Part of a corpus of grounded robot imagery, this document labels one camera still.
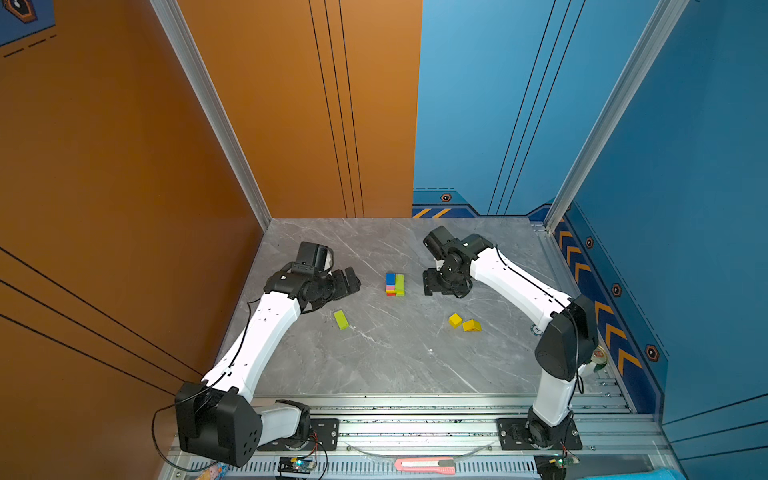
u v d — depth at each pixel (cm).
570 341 46
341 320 94
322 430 74
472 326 91
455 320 92
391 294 99
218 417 39
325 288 66
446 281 71
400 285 97
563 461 70
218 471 68
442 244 66
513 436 72
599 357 76
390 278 99
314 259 62
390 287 97
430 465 69
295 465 71
